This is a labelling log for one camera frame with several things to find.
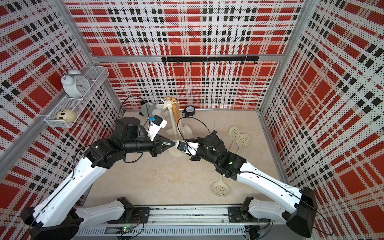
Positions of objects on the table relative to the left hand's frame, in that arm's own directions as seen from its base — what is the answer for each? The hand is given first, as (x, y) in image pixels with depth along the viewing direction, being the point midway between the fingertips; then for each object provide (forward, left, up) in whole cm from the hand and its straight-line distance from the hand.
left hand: (174, 143), depth 62 cm
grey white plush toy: (+45, +27, -25) cm, 58 cm away
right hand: (+4, -5, -4) cm, 8 cm away
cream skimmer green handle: (+28, -35, -32) cm, 55 cm away
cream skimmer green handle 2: (-10, -22, -32) cm, 40 cm away
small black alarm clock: (+50, -2, -31) cm, 59 cm away
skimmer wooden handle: (+23, -2, -25) cm, 34 cm away
